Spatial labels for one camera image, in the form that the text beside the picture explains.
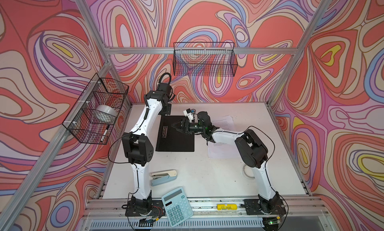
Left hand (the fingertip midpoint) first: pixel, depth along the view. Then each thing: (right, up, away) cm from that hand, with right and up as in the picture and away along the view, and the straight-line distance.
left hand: (164, 110), depth 90 cm
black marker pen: (-26, -12, -18) cm, 34 cm away
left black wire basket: (-30, -3, -20) cm, 36 cm away
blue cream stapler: (+2, -37, -10) cm, 38 cm away
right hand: (+7, -12, -4) cm, 14 cm away
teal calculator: (+10, -48, -18) cm, 52 cm away
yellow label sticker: (+34, -49, -18) cm, 62 cm away
